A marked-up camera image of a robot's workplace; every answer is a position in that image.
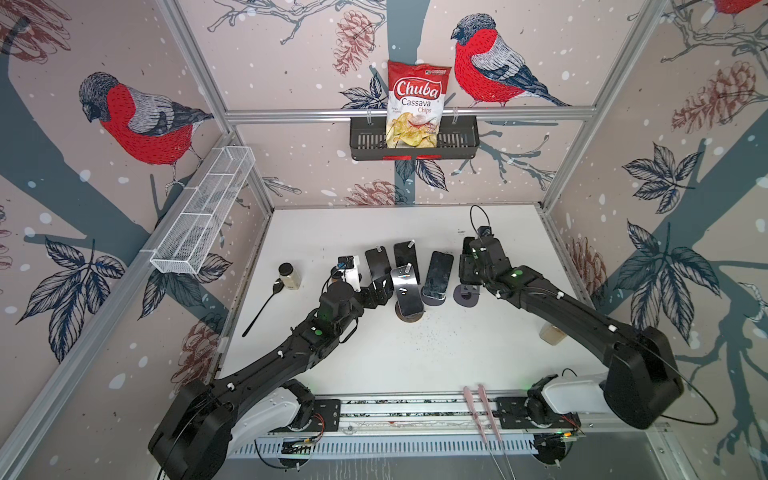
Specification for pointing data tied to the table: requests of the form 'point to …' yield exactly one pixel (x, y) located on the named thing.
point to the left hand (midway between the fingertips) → (376, 277)
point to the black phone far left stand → (379, 267)
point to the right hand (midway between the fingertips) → (467, 264)
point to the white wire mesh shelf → (189, 241)
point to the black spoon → (277, 286)
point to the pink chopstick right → (489, 412)
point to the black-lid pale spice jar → (290, 278)
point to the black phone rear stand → (405, 253)
